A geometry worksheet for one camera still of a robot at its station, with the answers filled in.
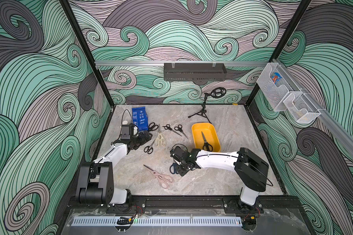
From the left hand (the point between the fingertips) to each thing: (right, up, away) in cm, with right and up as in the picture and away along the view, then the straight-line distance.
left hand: (147, 136), depth 90 cm
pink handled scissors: (+11, -24, -9) cm, 28 cm away
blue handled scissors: (+16, -18, -7) cm, 25 cm away
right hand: (+22, -19, -4) cm, 29 cm away
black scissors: (+1, +5, +16) cm, 17 cm away
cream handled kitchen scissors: (+8, -4, +8) cm, 12 cm away
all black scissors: (+39, -8, +5) cm, 40 cm away
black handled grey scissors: (0, -9, +5) cm, 11 cm away
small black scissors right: (+21, +4, +16) cm, 27 cm away
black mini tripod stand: (+45, +28, +3) cm, 53 cm away
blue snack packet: (-8, +11, +17) cm, 22 cm away
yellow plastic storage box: (+43, 0, +13) cm, 45 cm away
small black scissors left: (+12, +4, +16) cm, 21 cm away
